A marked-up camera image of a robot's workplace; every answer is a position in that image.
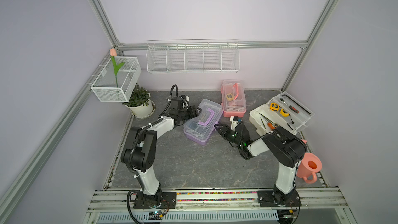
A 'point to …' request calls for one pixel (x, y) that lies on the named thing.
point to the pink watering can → (310, 164)
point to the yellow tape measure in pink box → (229, 97)
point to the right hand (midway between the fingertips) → (214, 126)
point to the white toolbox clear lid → (285, 110)
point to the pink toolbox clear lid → (233, 95)
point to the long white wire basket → (197, 55)
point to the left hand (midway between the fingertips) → (199, 112)
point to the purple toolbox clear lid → (201, 125)
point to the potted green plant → (140, 103)
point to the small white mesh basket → (104, 87)
